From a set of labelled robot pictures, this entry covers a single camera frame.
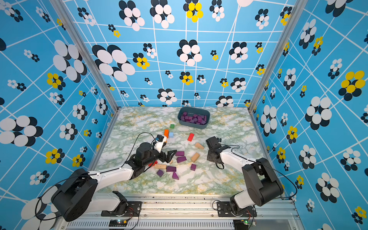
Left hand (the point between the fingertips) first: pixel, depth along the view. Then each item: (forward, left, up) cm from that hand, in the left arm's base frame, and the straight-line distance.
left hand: (172, 146), depth 84 cm
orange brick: (+17, +6, -11) cm, 21 cm away
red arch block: (-11, +10, 0) cm, 15 cm away
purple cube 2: (-12, +8, -11) cm, 18 cm away
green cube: (+24, +3, -12) cm, 27 cm away
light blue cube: (+14, +3, -10) cm, 18 cm away
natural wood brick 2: (-2, -14, -11) cm, 18 cm away
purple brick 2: (-2, -5, -12) cm, 13 cm away
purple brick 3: (+1, -4, -12) cm, 12 cm away
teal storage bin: (+31, -14, -10) cm, 36 cm away
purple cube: (-9, -12, -11) cm, 18 cm away
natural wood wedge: (+7, -16, -11) cm, 20 cm away
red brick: (+14, -11, -12) cm, 22 cm away
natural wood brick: (-8, +8, -11) cm, 16 cm away
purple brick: (-9, +2, -12) cm, 15 cm away
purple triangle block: (-14, -1, -10) cm, 17 cm away
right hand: (-1, -27, -12) cm, 29 cm away
